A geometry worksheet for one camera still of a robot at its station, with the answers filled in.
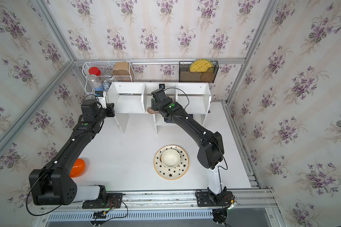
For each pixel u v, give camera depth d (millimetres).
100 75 928
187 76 961
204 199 730
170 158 866
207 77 978
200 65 949
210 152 492
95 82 863
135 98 901
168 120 745
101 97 683
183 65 957
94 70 924
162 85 717
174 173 819
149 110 802
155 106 765
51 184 397
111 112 721
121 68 867
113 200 726
